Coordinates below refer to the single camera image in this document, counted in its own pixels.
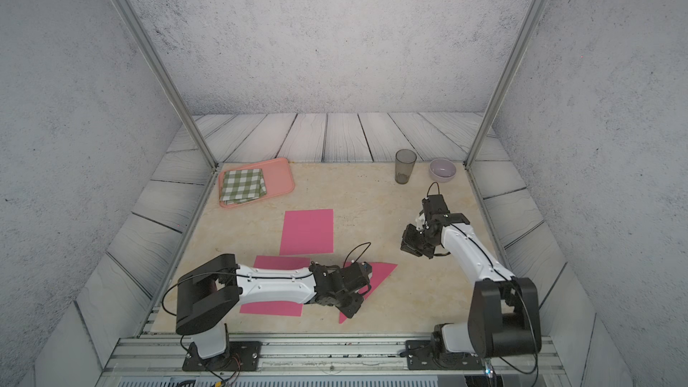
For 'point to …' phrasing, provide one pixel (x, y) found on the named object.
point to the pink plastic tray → (277, 175)
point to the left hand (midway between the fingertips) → (361, 310)
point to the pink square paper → (379, 272)
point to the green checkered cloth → (243, 185)
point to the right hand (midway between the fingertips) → (404, 245)
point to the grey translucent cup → (404, 162)
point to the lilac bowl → (442, 169)
